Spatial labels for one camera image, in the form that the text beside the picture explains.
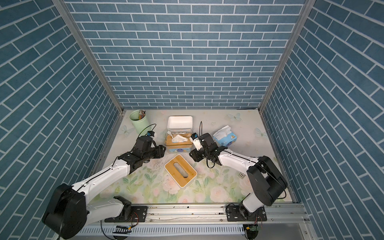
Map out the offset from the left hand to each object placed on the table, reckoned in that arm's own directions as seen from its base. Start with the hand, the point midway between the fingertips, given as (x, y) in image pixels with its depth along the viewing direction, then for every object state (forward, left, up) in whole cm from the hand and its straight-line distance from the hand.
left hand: (166, 148), depth 86 cm
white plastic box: (+26, -5, -10) cm, 29 cm away
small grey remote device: (-12, -44, -8) cm, 46 cm away
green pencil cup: (+19, +20, -1) cm, 28 cm away
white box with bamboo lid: (-10, -9, -9) cm, 16 cm away
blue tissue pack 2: (+11, -36, -4) cm, 38 cm away
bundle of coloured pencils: (+21, +17, +6) cm, 28 cm away
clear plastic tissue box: (+7, -6, 0) cm, 10 cm away
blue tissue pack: (+3, -7, -5) cm, 9 cm away
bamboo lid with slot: (+7, 0, -5) cm, 9 cm away
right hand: (-1, -16, -3) cm, 17 cm away
